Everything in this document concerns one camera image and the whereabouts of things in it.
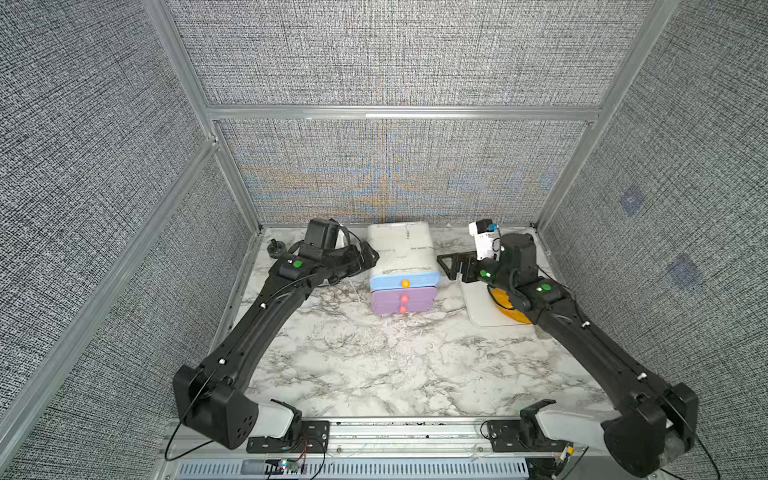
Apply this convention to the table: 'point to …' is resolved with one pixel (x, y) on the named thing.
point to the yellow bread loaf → (503, 304)
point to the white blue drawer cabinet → (406, 252)
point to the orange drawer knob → (405, 283)
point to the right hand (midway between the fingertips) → (452, 248)
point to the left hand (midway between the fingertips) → (372, 258)
